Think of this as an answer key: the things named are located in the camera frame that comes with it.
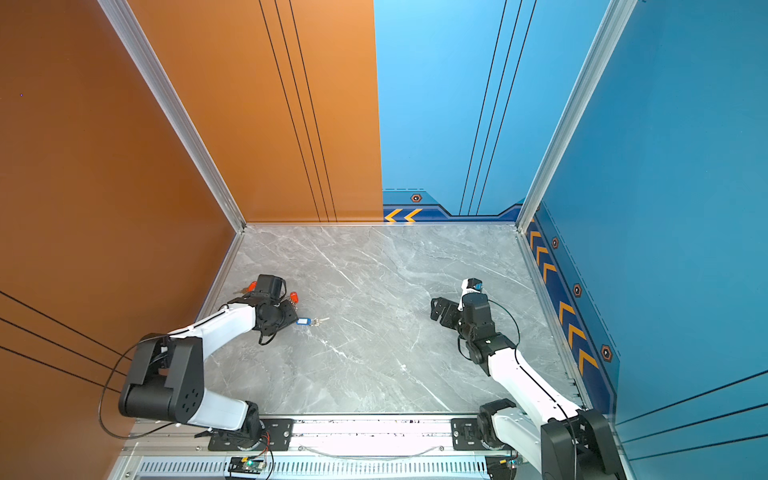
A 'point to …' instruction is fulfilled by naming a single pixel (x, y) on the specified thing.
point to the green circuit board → (249, 465)
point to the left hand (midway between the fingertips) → (291, 315)
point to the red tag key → (252, 287)
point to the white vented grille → (322, 468)
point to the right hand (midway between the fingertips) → (441, 305)
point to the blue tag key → (311, 321)
